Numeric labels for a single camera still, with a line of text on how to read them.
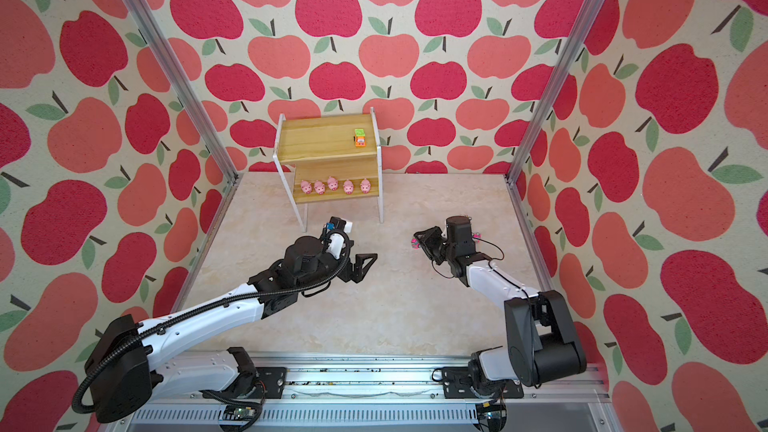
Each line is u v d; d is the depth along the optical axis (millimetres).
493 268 588
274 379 752
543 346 430
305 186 932
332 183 949
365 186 933
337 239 671
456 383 733
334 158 821
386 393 735
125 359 401
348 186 949
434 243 795
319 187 932
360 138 821
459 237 721
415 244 887
